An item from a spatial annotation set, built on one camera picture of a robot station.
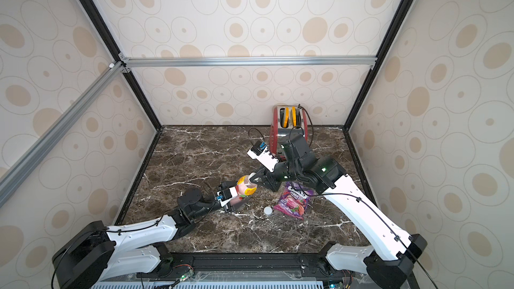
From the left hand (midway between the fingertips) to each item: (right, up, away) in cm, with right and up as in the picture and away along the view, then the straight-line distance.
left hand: (248, 190), depth 72 cm
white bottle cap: (+7, -12, +16) cm, 22 cm away
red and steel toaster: (+13, +21, +23) cm, 34 cm away
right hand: (+2, +5, -8) cm, 10 cm away
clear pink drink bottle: (-1, +2, -7) cm, 7 cm away
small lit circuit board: (-21, -30, -1) cm, 37 cm away
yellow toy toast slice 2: (+20, +30, +24) cm, 44 cm away
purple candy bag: (+19, -8, +16) cm, 26 cm away
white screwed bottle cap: (+1, +6, -8) cm, 11 cm away
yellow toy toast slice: (+17, +30, +25) cm, 43 cm away
